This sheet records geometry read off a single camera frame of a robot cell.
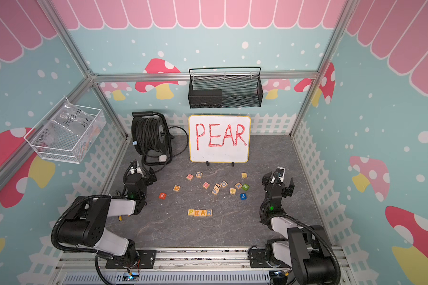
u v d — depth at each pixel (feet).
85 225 1.49
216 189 3.09
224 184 3.17
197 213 2.81
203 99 2.94
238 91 2.94
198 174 3.27
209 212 2.85
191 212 2.85
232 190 3.07
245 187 3.09
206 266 2.42
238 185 3.16
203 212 2.81
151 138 3.01
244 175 3.27
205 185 3.12
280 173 2.39
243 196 3.01
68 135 2.43
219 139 3.27
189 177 3.25
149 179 2.50
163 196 3.01
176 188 3.09
